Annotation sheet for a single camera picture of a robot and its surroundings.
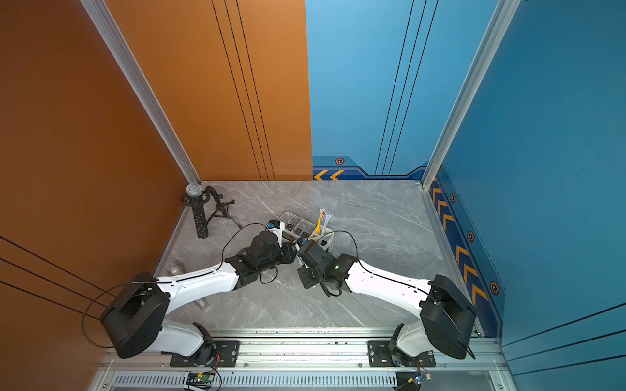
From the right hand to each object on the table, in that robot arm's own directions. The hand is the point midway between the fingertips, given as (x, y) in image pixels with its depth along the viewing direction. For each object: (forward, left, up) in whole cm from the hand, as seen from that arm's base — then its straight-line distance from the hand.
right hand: (304, 272), depth 81 cm
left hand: (+10, +2, +2) cm, 10 cm away
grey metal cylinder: (+4, +48, -6) cm, 48 cm away
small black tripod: (+28, +36, -2) cm, 46 cm away
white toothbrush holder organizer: (+19, +4, -2) cm, 19 cm away
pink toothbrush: (+17, -7, +9) cm, 21 cm away
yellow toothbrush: (+17, -5, +4) cm, 19 cm away
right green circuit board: (-28, -34, -10) cm, 45 cm away
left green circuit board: (-29, +30, -13) cm, 44 cm away
